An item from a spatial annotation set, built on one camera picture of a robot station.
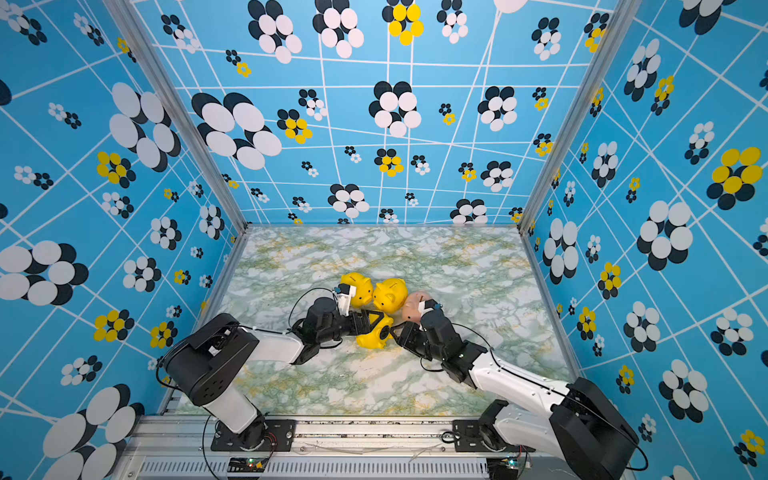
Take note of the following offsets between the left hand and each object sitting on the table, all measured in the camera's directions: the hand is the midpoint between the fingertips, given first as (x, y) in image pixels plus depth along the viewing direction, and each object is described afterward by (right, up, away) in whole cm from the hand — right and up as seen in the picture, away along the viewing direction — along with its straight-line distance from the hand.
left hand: (379, 320), depth 88 cm
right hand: (+5, -2, -7) cm, 9 cm away
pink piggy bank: (+9, +3, -1) cm, 10 cm away
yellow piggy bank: (-5, +10, +3) cm, 11 cm away
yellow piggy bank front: (-1, -4, -6) cm, 8 cm away
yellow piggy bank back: (+3, +8, +1) cm, 8 cm away
